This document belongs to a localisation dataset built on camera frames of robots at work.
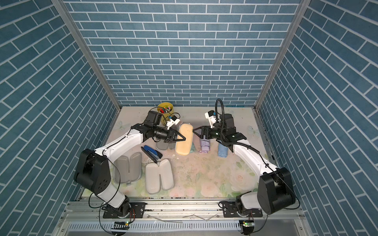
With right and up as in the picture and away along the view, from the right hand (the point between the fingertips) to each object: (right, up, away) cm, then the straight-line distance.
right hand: (199, 131), depth 80 cm
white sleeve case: (-8, -8, -5) cm, 12 cm away
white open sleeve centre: (-28, -25, +7) cm, 38 cm away
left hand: (-7, -5, -4) cm, 9 cm away
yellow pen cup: (-23, +13, +21) cm, 33 cm away
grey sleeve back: (-25, -11, +17) cm, 32 cm away
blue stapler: (-29, -16, +12) cm, 35 cm away
